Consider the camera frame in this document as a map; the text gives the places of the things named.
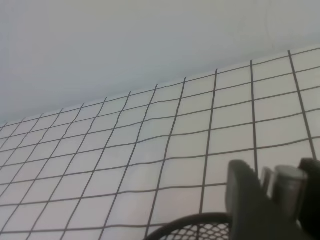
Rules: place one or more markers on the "grey barrel pen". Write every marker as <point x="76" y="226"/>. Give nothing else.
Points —
<point x="285" y="185"/>

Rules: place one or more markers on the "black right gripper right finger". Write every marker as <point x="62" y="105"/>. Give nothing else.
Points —
<point x="308" y="201"/>

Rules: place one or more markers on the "black mesh pen holder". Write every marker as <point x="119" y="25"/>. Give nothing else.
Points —
<point x="203" y="226"/>

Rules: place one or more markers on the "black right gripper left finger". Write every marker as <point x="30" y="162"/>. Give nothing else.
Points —
<point x="254" y="216"/>

